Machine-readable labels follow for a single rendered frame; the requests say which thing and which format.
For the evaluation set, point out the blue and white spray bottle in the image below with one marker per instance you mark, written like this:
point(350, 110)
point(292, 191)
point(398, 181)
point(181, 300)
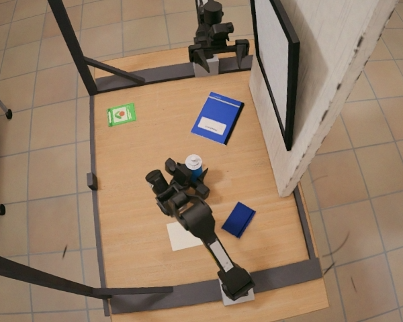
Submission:
point(194, 163)

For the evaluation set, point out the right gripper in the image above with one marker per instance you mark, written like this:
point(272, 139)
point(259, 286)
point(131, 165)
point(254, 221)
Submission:
point(199, 187)

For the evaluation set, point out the beige wall panel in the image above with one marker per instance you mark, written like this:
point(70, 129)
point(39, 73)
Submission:
point(337, 38)

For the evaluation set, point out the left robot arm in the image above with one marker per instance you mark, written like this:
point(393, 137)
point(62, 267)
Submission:
point(210, 12)

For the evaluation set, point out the white sheet of paper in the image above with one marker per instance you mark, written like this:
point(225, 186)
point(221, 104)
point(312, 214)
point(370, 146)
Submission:
point(181, 239)

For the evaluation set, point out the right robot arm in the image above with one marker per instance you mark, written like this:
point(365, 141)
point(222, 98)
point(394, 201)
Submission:
point(199, 221)

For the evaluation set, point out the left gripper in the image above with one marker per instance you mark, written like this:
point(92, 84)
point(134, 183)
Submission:
point(198, 52)

